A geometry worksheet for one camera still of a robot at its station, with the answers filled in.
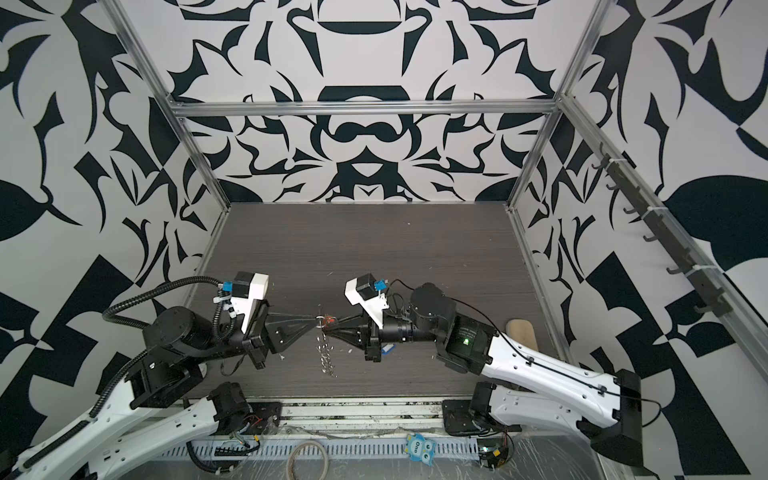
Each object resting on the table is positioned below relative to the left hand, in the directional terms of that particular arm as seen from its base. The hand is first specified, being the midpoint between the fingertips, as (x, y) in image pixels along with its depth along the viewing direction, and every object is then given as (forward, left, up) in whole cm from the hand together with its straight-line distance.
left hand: (316, 319), depth 49 cm
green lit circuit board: (-16, -36, -41) cm, 57 cm away
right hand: (0, -2, -5) cm, 5 cm away
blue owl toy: (-15, -19, -39) cm, 46 cm away
